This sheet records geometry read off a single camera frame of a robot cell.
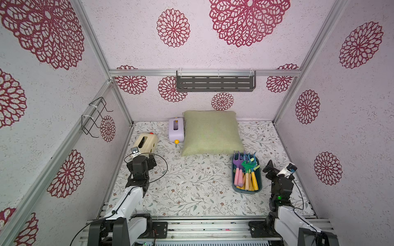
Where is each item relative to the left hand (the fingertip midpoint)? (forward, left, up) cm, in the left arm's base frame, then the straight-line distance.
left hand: (142, 158), depth 87 cm
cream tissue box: (+12, +1, -2) cm, 13 cm away
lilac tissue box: (+22, -17, -3) cm, 28 cm away
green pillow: (+18, -40, +1) cm, 44 cm away
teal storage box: (+4, -54, -5) cm, 55 cm away
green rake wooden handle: (-3, -60, -4) cm, 60 cm away
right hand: (-4, -75, +1) cm, 75 cm away
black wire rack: (+21, +22, +22) cm, 37 cm away
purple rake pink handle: (-9, -54, -4) cm, 55 cm away
